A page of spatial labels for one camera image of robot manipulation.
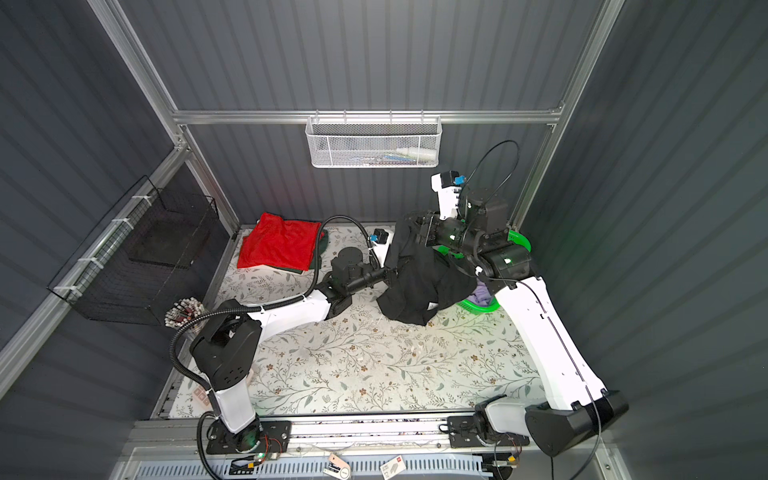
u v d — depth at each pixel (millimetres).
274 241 1084
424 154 863
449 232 556
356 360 866
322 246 1110
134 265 725
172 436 755
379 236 694
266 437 723
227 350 490
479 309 889
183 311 788
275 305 548
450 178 550
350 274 667
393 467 685
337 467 680
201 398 788
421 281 833
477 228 488
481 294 912
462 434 733
